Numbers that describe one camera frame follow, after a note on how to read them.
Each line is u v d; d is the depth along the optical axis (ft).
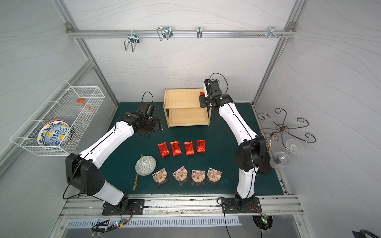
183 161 2.98
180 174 2.76
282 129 2.21
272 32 2.51
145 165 2.82
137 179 2.73
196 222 2.31
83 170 1.37
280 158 2.13
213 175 2.76
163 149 3.04
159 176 2.74
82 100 2.57
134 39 2.57
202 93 2.82
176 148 3.05
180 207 2.46
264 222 2.32
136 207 2.41
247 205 2.22
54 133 2.02
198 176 2.75
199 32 2.57
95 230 2.24
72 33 2.51
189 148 3.05
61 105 2.30
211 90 2.13
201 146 3.06
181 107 3.00
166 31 2.51
